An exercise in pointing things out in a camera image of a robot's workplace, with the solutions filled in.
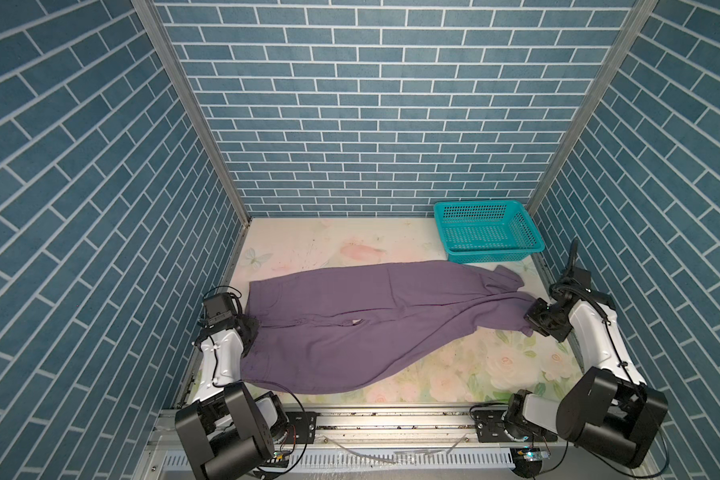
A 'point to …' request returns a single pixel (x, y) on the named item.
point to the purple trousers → (319, 329)
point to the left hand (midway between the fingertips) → (252, 326)
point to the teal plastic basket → (486, 231)
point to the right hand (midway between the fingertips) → (532, 320)
